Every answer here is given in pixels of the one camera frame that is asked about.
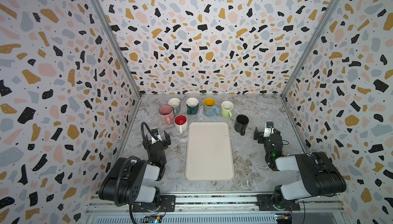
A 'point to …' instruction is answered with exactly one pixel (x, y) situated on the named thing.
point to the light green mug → (226, 107)
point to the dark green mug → (192, 105)
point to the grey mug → (175, 103)
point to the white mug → (180, 121)
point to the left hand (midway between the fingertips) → (155, 131)
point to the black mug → (240, 123)
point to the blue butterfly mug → (210, 109)
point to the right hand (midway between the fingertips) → (264, 124)
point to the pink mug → (166, 112)
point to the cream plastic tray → (209, 156)
